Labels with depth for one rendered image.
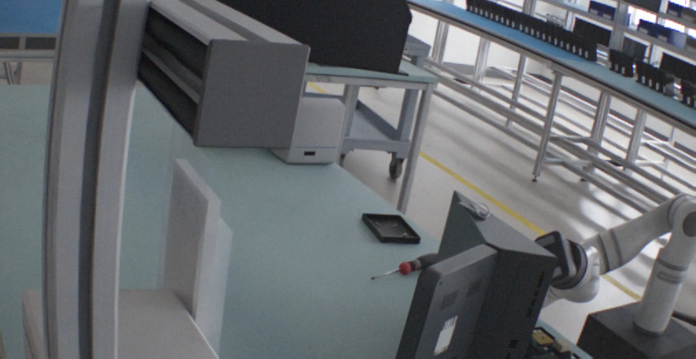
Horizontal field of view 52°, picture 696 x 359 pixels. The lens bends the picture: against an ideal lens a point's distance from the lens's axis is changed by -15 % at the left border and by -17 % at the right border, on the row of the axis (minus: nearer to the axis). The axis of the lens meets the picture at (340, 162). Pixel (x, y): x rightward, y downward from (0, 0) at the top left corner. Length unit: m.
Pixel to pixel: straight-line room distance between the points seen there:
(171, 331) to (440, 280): 0.36
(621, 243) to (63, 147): 1.42
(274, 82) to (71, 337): 0.22
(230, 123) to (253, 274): 0.99
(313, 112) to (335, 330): 0.75
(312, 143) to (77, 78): 1.47
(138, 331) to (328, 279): 0.70
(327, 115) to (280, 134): 1.51
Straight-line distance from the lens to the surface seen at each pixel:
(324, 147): 1.89
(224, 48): 0.33
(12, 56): 3.44
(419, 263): 1.44
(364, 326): 1.23
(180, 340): 0.70
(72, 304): 0.47
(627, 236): 1.73
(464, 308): 1.04
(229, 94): 0.33
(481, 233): 1.10
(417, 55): 4.96
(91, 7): 0.41
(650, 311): 1.81
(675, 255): 1.76
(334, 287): 1.33
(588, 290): 1.42
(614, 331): 1.80
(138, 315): 0.73
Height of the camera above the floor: 1.58
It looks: 17 degrees down
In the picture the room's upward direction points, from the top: 11 degrees clockwise
